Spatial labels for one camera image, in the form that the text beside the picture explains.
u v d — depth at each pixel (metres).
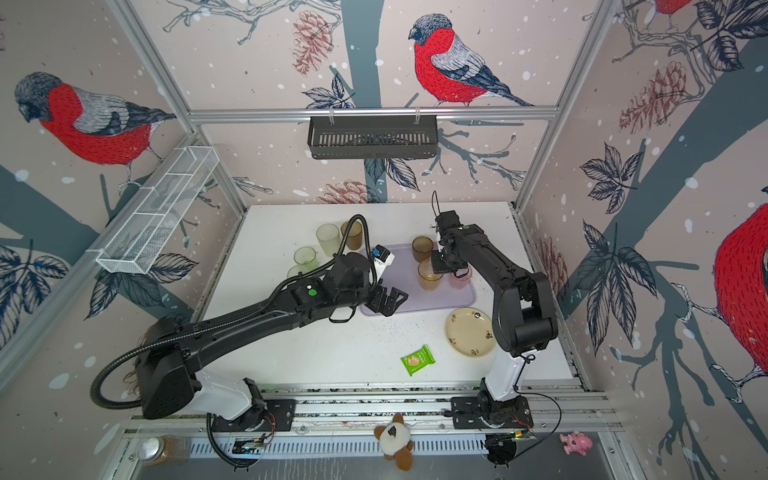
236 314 0.48
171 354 0.41
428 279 0.95
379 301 0.66
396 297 0.67
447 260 0.78
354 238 1.01
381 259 0.67
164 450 0.62
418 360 0.81
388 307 0.67
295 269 0.95
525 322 0.48
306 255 1.02
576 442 0.67
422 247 1.01
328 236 1.01
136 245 0.71
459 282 0.97
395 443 0.67
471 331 0.88
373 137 1.06
